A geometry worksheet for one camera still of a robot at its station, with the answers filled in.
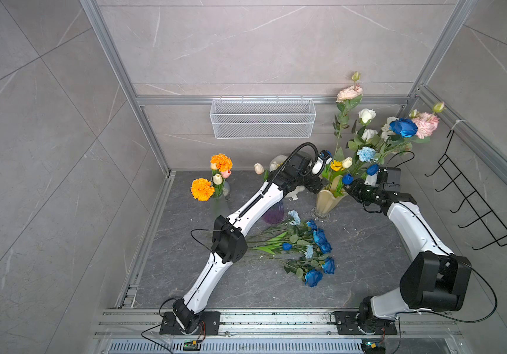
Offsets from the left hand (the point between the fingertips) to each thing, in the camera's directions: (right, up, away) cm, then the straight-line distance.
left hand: (325, 172), depth 83 cm
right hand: (+10, -5, +3) cm, 11 cm away
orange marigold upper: (-38, +2, -9) cm, 39 cm away
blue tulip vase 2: (+13, 0, -9) cm, 16 cm away
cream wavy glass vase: (+1, -11, +2) cm, 11 cm away
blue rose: (-1, -27, 0) cm, 27 cm away
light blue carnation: (-6, -32, +2) cm, 32 cm away
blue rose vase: (-3, -22, +10) cm, 24 cm away
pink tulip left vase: (-38, -1, -5) cm, 38 cm away
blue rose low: (+1, -36, -2) cm, 36 cm away
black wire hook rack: (+41, -15, -22) cm, 49 cm away
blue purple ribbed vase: (-19, -18, +15) cm, 30 cm away
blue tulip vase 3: (+5, -3, -10) cm, 12 cm away
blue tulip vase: (-19, -30, +5) cm, 36 cm away
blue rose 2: (-6, -39, -4) cm, 40 cm away
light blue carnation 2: (-9, -20, +12) cm, 25 cm away
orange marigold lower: (-44, -7, -15) cm, 47 cm away
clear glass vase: (-43, -11, +7) cm, 45 cm away
